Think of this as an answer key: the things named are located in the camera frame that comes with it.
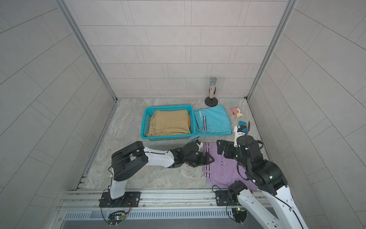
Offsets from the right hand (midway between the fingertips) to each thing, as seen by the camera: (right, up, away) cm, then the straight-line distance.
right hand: (222, 142), depth 66 cm
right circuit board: (+9, -36, +2) cm, 37 cm away
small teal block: (+22, +6, +36) cm, 42 cm away
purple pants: (+3, -19, +12) cm, 23 cm away
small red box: (+20, +13, +39) cm, 46 cm away
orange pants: (-16, +7, +30) cm, 34 cm away
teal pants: (0, +7, +33) cm, 33 cm away
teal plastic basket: (-45, +14, +31) cm, 56 cm away
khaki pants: (-30, +7, +29) cm, 42 cm away
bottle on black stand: (+2, +22, +49) cm, 54 cm away
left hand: (-3, -16, +15) cm, 22 cm away
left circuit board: (-50, -34, -1) cm, 60 cm away
